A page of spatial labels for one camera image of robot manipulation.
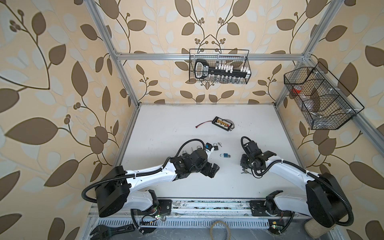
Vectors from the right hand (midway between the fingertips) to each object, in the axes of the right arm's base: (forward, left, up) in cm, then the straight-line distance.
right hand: (245, 163), depth 88 cm
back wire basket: (+39, +8, +32) cm, 51 cm away
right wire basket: (+15, -35, +34) cm, 51 cm away
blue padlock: (+7, +11, -2) cm, 13 cm away
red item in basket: (+32, -31, +29) cm, 53 cm away
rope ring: (-28, +20, -2) cm, 34 cm away
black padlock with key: (-5, +28, +28) cm, 40 cm away
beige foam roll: (-33, -24, +1) cm, 40 cm away
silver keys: (+15, +13, -2) cm, 20 cm away
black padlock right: (-5, +1, 0) cm, 5 cm away
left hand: (-4, +20, +10) cm, 22 cm away
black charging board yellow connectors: (+29, +7, +1) cm, 30 cm away
